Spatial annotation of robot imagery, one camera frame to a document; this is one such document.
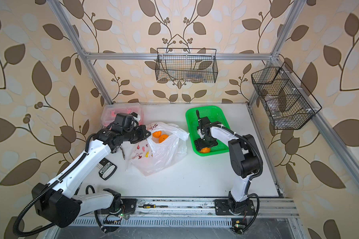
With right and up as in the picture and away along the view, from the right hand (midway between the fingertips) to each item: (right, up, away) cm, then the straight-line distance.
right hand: (204, 147), depth 94 cm
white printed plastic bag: (-22, +5, -17) cm, 28 cm away
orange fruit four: (0, -1, -6) cm, 6 cm away
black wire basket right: (+39, +26, -22) cm, 52 cm away
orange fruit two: (-27, +6, +2) cm, 27 cm away
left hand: (-31, +12, -17) cm, 38 cm away
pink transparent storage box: (-63, +23, +5) cm, 68 cm away
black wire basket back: (-8, +54, +4) cm, 54 cm away
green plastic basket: (+9, +21, +14) cm, 27 cm away
